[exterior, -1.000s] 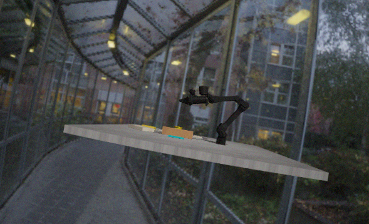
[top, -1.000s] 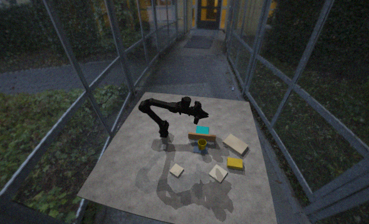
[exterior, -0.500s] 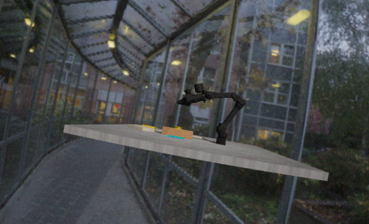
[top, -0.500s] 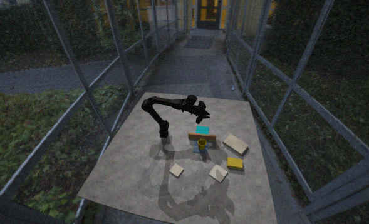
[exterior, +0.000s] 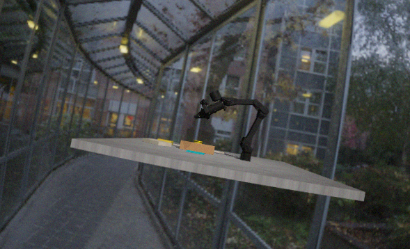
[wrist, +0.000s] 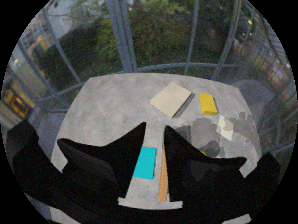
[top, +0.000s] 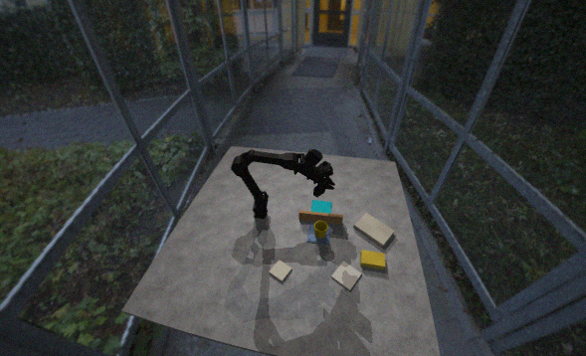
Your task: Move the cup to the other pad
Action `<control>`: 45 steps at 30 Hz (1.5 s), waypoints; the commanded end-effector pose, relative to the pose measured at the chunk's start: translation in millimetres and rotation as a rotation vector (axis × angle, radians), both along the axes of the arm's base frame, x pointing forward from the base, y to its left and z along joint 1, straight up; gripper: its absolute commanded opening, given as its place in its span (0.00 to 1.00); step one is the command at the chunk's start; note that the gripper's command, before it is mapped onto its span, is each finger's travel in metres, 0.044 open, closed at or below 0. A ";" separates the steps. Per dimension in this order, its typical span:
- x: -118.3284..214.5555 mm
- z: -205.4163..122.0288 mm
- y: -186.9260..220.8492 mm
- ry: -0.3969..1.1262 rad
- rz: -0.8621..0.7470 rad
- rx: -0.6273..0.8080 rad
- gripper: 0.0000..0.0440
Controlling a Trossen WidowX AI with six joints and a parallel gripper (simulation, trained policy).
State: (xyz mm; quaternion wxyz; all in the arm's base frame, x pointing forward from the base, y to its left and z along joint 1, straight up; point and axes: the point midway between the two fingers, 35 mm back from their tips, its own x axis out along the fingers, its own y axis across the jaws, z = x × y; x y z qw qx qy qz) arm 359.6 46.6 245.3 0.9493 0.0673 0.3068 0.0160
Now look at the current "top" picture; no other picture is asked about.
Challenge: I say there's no brown wooden board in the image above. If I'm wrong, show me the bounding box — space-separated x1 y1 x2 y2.
299 210 343 224

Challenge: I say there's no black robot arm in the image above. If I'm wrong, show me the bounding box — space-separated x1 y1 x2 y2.
231 149 333 220

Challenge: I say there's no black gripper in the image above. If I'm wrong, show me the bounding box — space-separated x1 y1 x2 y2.
306 166 335 197

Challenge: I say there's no yellow rectangular block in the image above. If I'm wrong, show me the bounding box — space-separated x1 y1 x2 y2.
360 251 385 269

